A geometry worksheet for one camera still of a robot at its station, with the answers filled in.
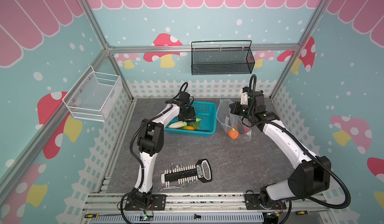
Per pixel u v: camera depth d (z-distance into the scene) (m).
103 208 0.74
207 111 1.09
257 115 0.60
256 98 0.60
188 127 0.98
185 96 0.83
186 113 0.90
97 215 0.71
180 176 0.82
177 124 0.99
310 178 0.41
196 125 1.02
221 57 0.93
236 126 0.96
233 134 0.85
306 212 0.71
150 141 0.58
